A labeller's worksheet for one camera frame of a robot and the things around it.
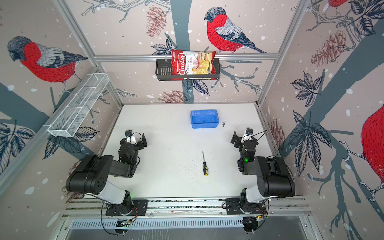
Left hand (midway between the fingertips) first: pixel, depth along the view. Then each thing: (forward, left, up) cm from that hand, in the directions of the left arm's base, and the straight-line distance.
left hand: (134, 134), depth 89 cm
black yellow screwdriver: (-18, -43, -10) cm, 48 cm away
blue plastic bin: (+20, -45, -10) cm, 50 cm away
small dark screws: (+16, -59, -10) cm, 62 cm away
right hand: (0, -66, -1) cm, 66 cm away
